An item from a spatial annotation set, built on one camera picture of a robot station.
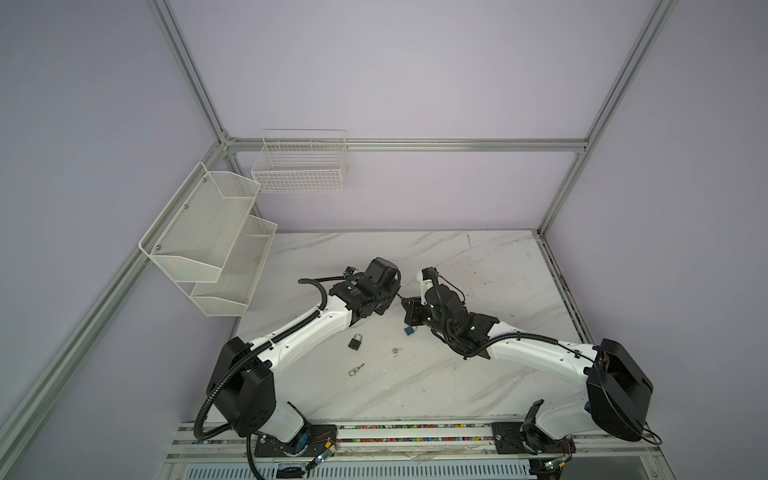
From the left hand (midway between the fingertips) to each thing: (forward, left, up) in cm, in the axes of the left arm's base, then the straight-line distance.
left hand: (396, 285), depth 82 cm
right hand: (-5, 0, -1) cm, 5 cm away
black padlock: (-9, +12, -19) cm, 24 cm away
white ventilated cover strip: (-41, -6, -19) cm, 45 cm away
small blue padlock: (-5, -4, -18) cm, 19 cm away
